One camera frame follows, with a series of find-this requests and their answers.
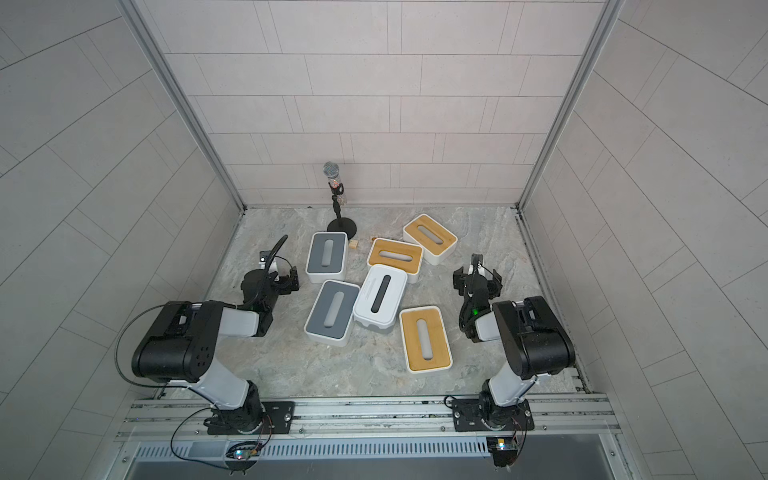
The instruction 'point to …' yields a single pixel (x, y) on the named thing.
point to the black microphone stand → (340, 224)
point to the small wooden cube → (353, 244)
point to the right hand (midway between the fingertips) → (478, 265)
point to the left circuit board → (241, 456)
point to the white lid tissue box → (379, 299)
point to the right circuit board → (503, 448)
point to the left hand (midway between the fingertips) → (285, 263)
